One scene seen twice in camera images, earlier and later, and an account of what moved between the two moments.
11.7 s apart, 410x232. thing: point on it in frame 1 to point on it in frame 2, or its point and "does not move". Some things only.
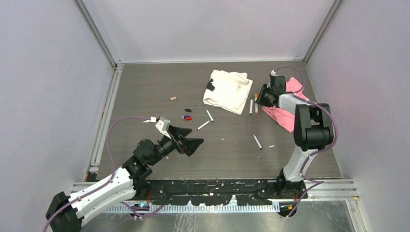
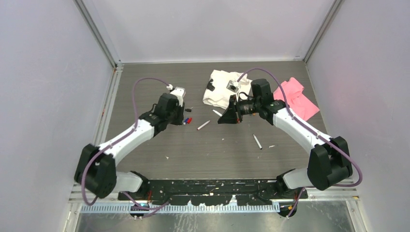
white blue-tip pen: (209, 115) to (217, 112)
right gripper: (260, 100) to (233, 114)
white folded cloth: (230, 91) does not move
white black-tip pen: (257, 142) does not move
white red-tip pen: (198, 128) does not move
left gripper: (188, 145) to (179, 121)
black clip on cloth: (210, 86) does not move
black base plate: (219, 192) does not move
